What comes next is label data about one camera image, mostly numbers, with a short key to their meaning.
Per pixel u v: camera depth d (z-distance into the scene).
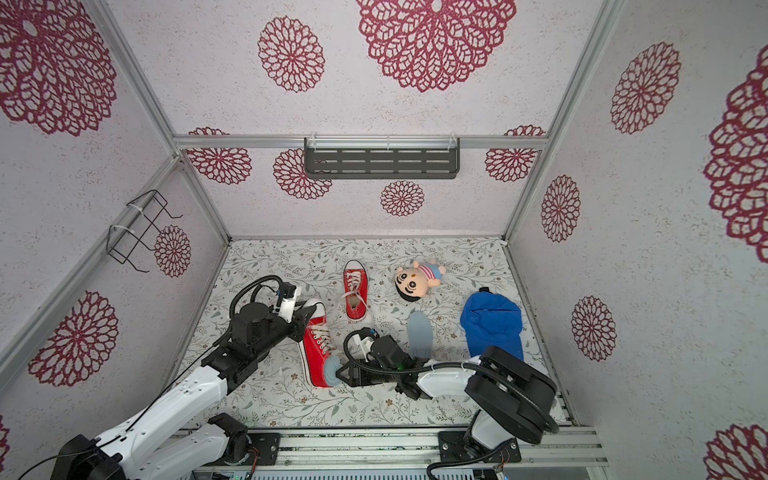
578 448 0.76
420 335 0.95
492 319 0.95
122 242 0.73
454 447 0.76
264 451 0.73
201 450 0.57
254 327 0.59
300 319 0.70
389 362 0.66
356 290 1.00
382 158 0.94
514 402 0.44
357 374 0.72
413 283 0.97
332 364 0.81
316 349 0.79
